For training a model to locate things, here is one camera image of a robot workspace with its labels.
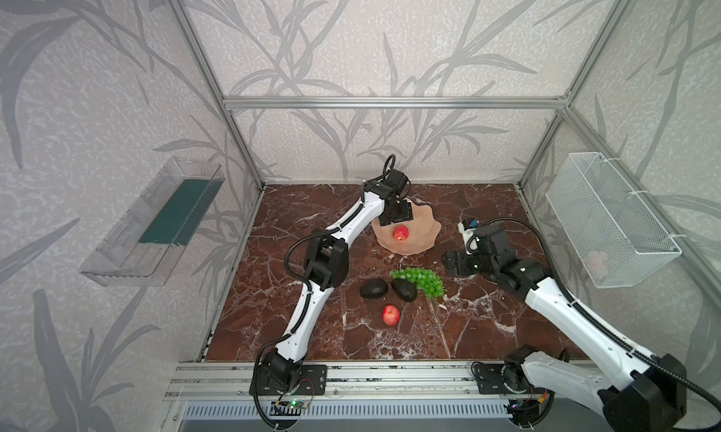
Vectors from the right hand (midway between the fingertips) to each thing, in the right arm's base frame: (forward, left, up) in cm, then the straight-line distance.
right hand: (453, 253), depth 81 cm
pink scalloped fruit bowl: (+18, +5, -14) cm, 23 cm away
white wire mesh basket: (-6, -33, +17) cm, 38 cm away
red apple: (-14, +18, -12) cm, 26 cm away
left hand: (+19, +12, -7) cm, 24 cm away
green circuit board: (-34, +43, -16) cm, 57 cm away
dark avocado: (-5, +24, -12) cm, 27 cm away
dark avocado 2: (-6, +14, -10) cm, 18 cm away
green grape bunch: (-3, +7, -13) cm, 14 cm away
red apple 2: (+15, +14, -11) cm, 23 cm away
